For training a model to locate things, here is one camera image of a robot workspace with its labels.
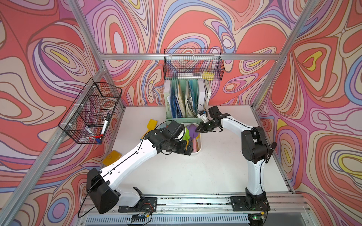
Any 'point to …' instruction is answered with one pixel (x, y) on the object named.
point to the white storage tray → (199, 151)
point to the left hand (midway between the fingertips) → (188, 149)
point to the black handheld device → (272, 147)
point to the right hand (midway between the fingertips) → (197, 133)
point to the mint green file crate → (185, 99)
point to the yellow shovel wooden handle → (198, 136)
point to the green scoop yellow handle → (186, 136)
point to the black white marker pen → (106, 124)
